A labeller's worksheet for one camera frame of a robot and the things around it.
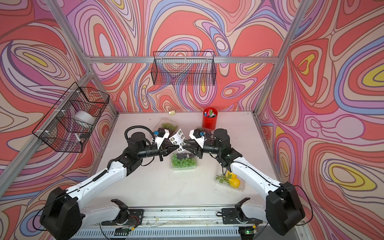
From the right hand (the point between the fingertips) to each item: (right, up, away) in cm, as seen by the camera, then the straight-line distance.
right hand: (185, 147), depth 73 cm
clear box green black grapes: (-2, -11, +16) cm, 19 cm away
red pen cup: (+15, +16, +28) cm, 36 cm away
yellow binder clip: (-13, +21, +46) cm, 52 cm away
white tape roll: (-51, +16, +2) cm, 54 cm away
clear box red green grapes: (-12, +11, +34) cm, 37 cm away
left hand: (-3, 0, -1) cm, 3 cm away
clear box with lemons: (+25, -20, +9) cm, 33 cm away
